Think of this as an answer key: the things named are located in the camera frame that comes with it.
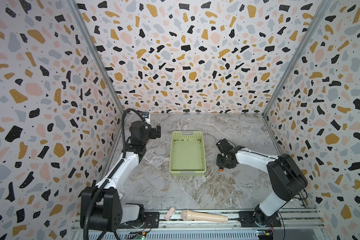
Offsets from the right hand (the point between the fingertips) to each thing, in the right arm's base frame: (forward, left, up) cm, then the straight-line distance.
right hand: (217, 160), depth 93 cm
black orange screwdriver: (-6, -2, -1) cm, 6 cm away
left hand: (+11, +39, +24) cm, 47 cm away
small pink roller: (-29, +27, 0) cm, 40 cm away
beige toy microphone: (-30, +17, +2) cm, 35 cm away
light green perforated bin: (+5, +19, -2) cm, 20 cm away
